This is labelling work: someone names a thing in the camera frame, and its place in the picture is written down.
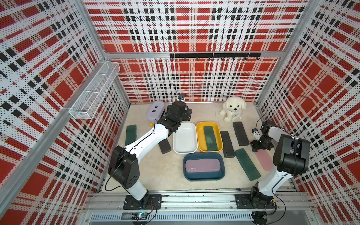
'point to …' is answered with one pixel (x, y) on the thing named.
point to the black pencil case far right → (240, 133)
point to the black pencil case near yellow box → (228, 147)
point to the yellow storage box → (202, 144)
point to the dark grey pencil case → (165, 146)
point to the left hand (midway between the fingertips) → (183, 108)
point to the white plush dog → (233, 107)
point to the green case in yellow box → (211, 143)
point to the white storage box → (184, 139)
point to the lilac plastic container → (155, 111)
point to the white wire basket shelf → (84, 106)
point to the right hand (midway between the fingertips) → (263, 148)
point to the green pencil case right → (248, 166)
